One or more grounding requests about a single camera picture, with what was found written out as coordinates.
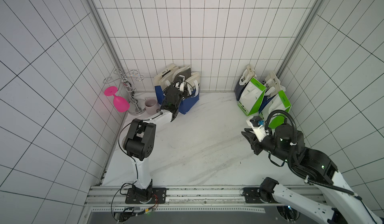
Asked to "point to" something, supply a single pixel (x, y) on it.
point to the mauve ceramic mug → (151, 105)
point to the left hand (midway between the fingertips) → (183, 83)
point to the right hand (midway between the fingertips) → (243, 127)
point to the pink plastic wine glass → (120, 104)
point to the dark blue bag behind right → (272, 85)
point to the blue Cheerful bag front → (163, 78)
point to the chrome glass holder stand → (137, 106)
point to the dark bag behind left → (248, 75)
